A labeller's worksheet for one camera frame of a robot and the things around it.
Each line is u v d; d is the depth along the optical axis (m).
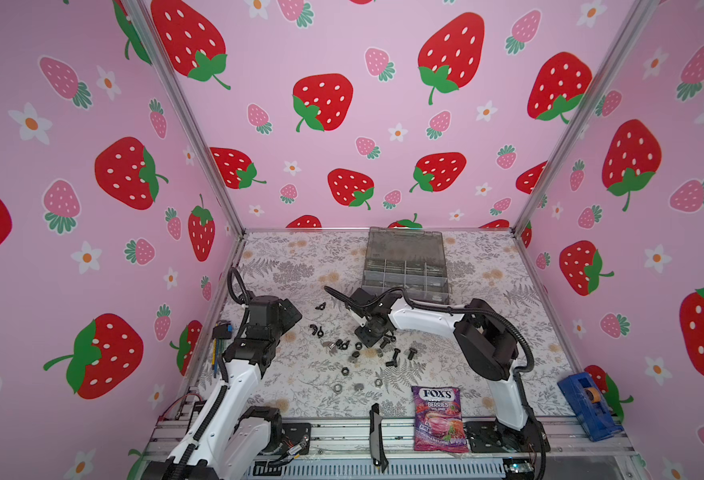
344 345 0.90
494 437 0.73
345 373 0.85
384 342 0.90
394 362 0.86
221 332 0.93
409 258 1.13
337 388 0.82
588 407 0.74
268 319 0.62
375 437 0.73
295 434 0.76
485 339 0.52
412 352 0.88
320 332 0.93
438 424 0.75
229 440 0.55
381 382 0.84
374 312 0.70
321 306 0.98
